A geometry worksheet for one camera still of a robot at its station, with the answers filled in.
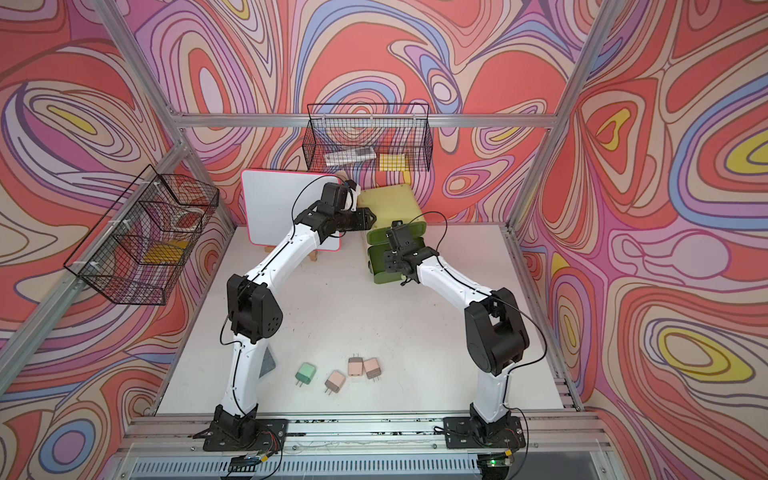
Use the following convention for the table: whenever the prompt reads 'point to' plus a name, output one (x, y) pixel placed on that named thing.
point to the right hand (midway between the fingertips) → (397, 263)
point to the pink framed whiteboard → (273, 201)
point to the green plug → (305, 373)
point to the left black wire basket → (135, 252)
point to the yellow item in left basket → (169, 252)
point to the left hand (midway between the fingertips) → (373, 217)
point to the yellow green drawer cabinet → (391, 206)
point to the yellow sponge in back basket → (393, 162)
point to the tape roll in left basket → (187, 210)
